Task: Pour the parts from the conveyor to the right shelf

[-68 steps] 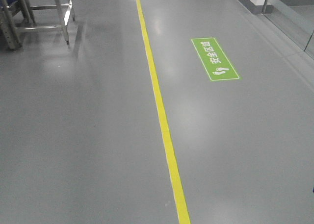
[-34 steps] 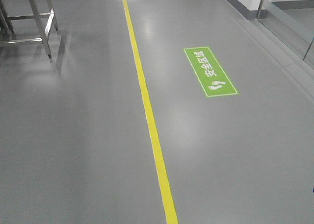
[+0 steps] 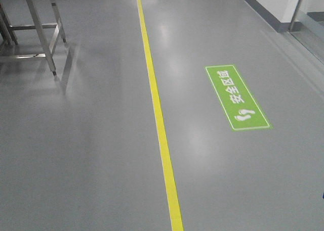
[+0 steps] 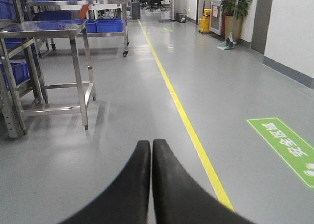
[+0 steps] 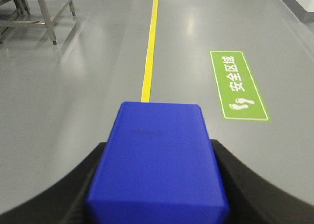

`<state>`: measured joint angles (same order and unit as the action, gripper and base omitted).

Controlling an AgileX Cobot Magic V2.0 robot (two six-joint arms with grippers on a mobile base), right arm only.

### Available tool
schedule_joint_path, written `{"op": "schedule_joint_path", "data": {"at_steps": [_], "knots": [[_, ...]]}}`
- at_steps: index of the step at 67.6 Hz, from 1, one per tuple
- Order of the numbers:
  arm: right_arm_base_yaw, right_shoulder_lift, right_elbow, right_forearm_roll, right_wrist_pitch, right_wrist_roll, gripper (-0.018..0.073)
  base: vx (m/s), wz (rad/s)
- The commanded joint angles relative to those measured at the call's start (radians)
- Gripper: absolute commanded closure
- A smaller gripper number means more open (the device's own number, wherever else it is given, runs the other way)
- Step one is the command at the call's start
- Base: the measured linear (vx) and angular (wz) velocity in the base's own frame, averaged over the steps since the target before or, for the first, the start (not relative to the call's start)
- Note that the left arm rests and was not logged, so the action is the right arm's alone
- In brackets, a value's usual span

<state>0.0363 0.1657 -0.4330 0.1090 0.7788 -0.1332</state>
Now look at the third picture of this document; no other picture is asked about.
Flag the steel table frame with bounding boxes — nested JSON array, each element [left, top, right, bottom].
[[0, 0, 68, 76]]

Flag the steel door post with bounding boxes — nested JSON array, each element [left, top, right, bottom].
[[289, 0, 307, 32]]

